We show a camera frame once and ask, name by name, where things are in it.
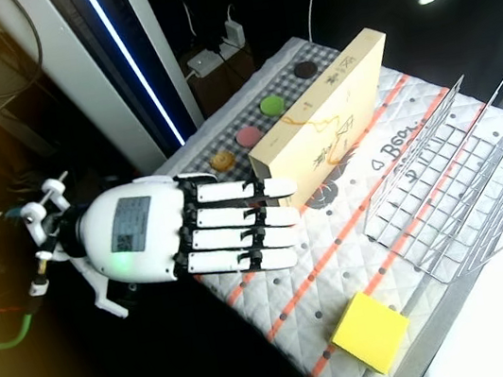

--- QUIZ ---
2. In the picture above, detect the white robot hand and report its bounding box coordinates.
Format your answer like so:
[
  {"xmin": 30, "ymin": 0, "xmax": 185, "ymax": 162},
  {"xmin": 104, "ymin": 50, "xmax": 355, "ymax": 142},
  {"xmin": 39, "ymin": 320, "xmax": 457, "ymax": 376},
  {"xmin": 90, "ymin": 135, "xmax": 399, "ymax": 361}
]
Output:
[{"xmin": 70, "ymin": 153, "xmax": 310, "ymax": 301}]

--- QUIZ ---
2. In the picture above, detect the beige book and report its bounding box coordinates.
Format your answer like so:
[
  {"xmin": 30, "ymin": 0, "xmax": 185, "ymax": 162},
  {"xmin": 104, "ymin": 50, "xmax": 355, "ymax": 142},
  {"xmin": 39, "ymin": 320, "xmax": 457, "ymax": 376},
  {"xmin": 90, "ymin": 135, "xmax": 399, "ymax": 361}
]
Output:
[{"xmin": 231, "ymin": 24, "xmax": 412, "ymax": 216}]

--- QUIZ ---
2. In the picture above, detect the orange cookie-shaped disc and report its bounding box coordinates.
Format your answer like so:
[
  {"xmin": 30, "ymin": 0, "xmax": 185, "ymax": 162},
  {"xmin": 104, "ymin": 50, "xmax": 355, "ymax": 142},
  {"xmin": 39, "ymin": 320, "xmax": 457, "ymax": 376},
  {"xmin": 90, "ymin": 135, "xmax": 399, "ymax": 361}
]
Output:
[{"xmin": 207, "ymin": 148, "xmax": 237, "ymax": 175}]

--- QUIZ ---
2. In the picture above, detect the black round disc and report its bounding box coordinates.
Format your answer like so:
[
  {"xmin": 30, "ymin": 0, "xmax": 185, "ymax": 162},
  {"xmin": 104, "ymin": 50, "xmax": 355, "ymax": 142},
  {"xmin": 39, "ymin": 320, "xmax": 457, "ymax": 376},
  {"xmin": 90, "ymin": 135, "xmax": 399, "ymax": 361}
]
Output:
[{"xmin": 292, "ymin": 59, "xmax": 320, "ymax": 81}]

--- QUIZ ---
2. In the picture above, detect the pink round disc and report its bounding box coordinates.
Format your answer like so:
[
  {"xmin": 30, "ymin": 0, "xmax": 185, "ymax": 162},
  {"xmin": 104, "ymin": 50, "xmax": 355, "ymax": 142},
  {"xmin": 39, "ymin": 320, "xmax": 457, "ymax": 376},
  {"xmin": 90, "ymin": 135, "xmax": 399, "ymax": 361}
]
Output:
[{"xmin": 234, "ymin": 125, "xmax": 261, "ymax": 147}]

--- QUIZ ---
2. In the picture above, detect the brown box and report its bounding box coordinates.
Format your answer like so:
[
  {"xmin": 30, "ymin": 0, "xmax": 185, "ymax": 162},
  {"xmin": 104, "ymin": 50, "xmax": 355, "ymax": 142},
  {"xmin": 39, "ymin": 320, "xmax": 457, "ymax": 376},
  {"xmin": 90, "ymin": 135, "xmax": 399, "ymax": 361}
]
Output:
[{"xmin": 185, "ymin": 46, "xmax": 265, "ymax": 120}]

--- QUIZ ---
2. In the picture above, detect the white power strip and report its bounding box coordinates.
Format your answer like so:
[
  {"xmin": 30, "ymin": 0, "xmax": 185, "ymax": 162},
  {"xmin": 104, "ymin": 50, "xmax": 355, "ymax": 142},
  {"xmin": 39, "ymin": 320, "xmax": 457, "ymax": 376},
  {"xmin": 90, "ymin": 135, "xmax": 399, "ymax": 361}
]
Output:
[{"xmin": 183, "ymin": 39, "xmax": 246, "ymax": 80}]

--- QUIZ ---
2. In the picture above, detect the green round disc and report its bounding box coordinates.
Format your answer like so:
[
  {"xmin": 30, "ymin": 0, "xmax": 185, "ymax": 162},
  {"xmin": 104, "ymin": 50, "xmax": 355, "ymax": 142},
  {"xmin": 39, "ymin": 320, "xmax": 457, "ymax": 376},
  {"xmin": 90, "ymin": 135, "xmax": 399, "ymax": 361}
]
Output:
[{"xmin": 258, "ymin": 94, "xmax": 287, "ymax": 117}]

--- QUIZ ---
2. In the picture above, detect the white charger plug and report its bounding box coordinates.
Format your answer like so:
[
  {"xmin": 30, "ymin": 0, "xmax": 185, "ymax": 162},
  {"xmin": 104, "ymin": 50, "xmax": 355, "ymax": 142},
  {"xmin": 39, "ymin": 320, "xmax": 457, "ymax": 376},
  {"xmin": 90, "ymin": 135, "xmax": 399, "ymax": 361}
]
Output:
[{"xmin": 221, "ymin": 3, "xmax": 248, "ymax": 46}]

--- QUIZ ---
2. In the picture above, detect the grey quilt with print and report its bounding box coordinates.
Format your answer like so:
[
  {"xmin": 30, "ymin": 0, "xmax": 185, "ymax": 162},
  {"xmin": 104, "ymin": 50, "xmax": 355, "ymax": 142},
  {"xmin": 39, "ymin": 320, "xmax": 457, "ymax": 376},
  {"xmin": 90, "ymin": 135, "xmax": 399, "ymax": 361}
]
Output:
[{"xmin": 135, "ymin": 4, "xmax": 503, "ymax": 377}]

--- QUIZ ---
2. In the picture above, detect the yellow sponge block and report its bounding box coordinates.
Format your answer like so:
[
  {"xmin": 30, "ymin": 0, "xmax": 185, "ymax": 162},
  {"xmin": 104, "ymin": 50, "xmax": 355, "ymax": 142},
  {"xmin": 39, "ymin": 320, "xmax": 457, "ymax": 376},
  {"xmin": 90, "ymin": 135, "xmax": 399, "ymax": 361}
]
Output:
[{"xmin": 324, "ymin": 284, "xmax": 418, "ymax": 377}]

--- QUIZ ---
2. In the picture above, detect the green cable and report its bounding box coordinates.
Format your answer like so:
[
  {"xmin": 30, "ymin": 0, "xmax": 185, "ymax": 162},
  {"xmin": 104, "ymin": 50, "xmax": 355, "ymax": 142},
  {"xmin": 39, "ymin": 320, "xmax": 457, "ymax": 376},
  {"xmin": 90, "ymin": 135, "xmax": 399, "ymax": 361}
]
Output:
[{"xmin": 0, "ymin": 311, "xmax": 38, "ymax": 351}]

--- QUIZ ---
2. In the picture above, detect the white post with blue light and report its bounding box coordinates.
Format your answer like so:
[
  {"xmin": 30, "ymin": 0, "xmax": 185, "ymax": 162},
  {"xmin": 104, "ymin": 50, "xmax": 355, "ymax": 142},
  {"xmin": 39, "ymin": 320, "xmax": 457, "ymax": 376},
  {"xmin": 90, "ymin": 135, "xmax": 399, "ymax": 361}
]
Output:
[{"xmin": 0, "ymin": 0, "xmax": 213, "ymax": 197}]

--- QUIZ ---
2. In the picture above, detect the wire dish rack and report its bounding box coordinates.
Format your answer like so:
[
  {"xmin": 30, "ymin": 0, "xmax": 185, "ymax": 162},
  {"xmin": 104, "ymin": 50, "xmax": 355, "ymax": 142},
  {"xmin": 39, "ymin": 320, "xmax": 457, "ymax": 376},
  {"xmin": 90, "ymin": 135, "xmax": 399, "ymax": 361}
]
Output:
[{"xmin": 341, "ymin": 67, "xmax": 503, "ymax": 296}]

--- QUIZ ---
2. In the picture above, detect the thin white cable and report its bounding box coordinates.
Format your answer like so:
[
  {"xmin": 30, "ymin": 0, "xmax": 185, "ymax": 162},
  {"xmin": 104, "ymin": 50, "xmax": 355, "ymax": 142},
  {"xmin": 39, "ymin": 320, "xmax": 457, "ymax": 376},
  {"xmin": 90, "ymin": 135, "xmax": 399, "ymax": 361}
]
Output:
[{"xmin": 167, "ymin": 0, "xmax": 199, "ymax": 42}]

